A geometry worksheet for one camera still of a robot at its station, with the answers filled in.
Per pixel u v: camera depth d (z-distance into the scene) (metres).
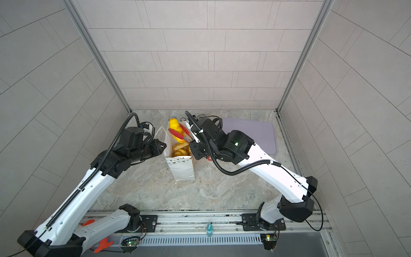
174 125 0.68
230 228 0.71
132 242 0.64
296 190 0.39
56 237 0.35
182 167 0.72
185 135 0.67
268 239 0.69
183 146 0.81
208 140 0.42
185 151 0.83
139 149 0.54
